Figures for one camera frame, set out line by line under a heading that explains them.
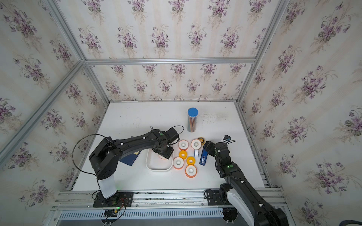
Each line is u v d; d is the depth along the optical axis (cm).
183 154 90
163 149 73
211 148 77
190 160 87
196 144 93
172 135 71
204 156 85
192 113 88
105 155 51
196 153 86
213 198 73
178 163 86
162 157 78
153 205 72
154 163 87
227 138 73
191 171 83
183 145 93
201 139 95
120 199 72
